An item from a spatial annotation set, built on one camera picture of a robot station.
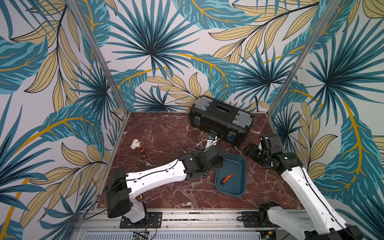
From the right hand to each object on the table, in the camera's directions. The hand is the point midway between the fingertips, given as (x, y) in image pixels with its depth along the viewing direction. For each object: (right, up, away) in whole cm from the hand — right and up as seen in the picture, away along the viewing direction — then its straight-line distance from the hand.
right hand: (246, 150), depth 77 cm
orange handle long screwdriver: (-61, -3, +20) cm, 64 cm away
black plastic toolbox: (-10, +16, +16) cm, 25 cm away
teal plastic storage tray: (-4, -21, +7) cm, 22 cm away
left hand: (-17, -2, -4) cm, 17 cm away
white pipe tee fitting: (-65, +2, +20) cm, 68 cm away
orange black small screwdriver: (-10, -18, +7) cm, 21 cm away
